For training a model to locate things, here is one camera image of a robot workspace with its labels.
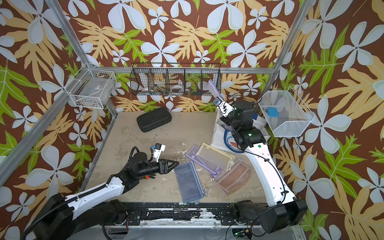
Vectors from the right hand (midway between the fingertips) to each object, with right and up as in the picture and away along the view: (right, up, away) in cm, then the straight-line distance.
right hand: (229, 102), depth 70 cm
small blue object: (+28, -3, +14) cm, 32 cm away
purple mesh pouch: (-5, -38, +18) cm, 42 cm away
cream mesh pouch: (+1, -32, +24) cm, 40 cm away
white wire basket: (-77, +12, +16) cm, 80 cm away
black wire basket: (-27, +20, +27) cm, 43 cm away
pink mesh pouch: (+7, -42, +15) cm, 45 cm away
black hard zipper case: (-47, -5, +41) cm, 63 cm away
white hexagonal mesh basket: (+36, -4, +14) cm, 39 cm away
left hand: (-25, -30, +4) cm, 39 cm away
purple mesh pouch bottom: (-19, -45, +15) cm, 51 cm away
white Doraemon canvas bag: (+1, -18, +19) cm, 26 cm away
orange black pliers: (-44, -41, +14) cm, 61 cm away
